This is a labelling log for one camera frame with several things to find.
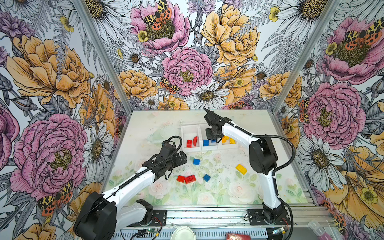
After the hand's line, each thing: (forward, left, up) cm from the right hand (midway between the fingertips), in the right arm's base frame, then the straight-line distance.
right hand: (212, 138), depth 98 cm
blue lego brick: (-3, +4, -1) cm, 5 cm away
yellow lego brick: (-19, -6, +24) cm, 31 cm away
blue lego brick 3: (-13, +11, -6) cm, 18 cm away
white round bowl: (-49, +18, -9) cm, 53 cm away
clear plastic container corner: (-49, -45, -6) cm, 66 cm away
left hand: (-17, +20, +2) cm, 27 cm away
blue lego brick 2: (+5, -2, -10) cm, 12 cm away
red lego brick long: (+1, +11, -4) cm, 12 cm away
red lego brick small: (-24, +20, -6) cm, 32 cm away
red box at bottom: (-51, -6, -2) cm, 52 cm away
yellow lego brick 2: (-19, -16, -5) cm, 25 cm away
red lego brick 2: (-24, +15, -6) cm, 29 cm away
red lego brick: (0, +15, -6) cm, 16 cm away
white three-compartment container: (+10, +16, -5) cm, 19 cm away
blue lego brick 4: (-24, +5, -5) cm, 25 cm away
